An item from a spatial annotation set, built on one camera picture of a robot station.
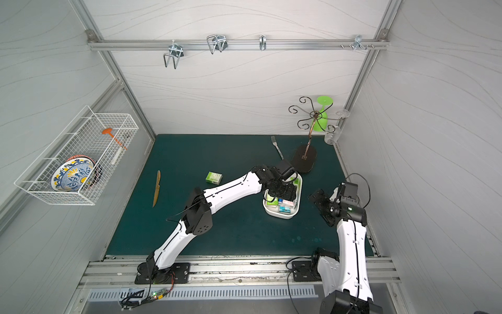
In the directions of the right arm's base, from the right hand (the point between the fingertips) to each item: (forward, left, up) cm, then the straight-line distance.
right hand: (317, 203), depth 79 cm
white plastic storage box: (-1, +18, -8) cm, 20 cm away
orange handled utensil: (+18, +87, +21) cm, 92 cm away
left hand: (+3, +9, -1) cm, 10 cm away
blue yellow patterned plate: (-5, +84, +24) cm, 88 cm away
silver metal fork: (+45, +16, -13) cm, 50 cm away
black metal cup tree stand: (+32, 0, -10) cm, 34 cm away
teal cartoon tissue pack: (+1, +13, -10) cm, 16 cm away
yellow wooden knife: (+11, +77, -11) cm, 79 cm away
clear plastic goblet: (+33, -11, +8) cm, 36 cm away
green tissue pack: (+16, +48, -9) cm, 51 cm away
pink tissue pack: (+2, +12, -4) cm, 12 cm away
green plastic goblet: (+33, -3, +16) cm, 37 cm away
